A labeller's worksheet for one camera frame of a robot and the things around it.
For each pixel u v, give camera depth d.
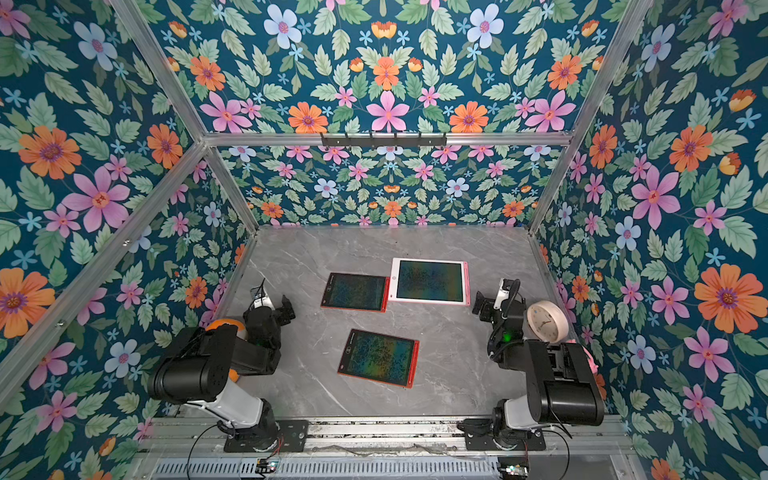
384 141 0.93
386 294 1.01
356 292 1.01
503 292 0.80
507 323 0.69
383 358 0.86
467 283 1.03
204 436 0.72
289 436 0.74
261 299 0.79
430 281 1.04
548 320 0.85
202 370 0.46
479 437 0.73
